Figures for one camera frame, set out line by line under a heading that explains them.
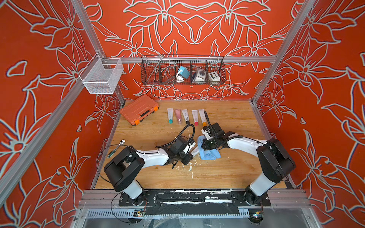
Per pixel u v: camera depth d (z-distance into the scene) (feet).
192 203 2.39
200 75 2.97
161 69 3.24
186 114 3.58
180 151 2.30
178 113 3.73
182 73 2.75
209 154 2.80
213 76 3.11
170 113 3.61
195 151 2.87
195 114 3.60
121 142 3.05
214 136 2.37
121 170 1.45
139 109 3.52
